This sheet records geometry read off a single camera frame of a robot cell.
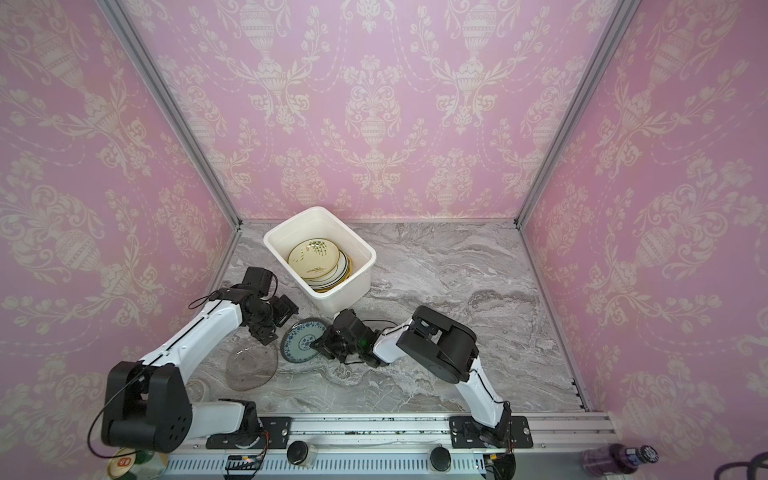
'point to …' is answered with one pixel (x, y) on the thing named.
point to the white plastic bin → (320, 222)
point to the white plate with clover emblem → (333, 278)
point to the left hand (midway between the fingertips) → (293, 319)
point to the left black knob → (297, 452)
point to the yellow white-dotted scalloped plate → (349, 271)
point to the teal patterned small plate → (297, 338)
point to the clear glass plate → (252, 366)
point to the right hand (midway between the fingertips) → (308, 346)
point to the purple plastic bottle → (616, 458)
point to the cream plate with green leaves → (313, 258)
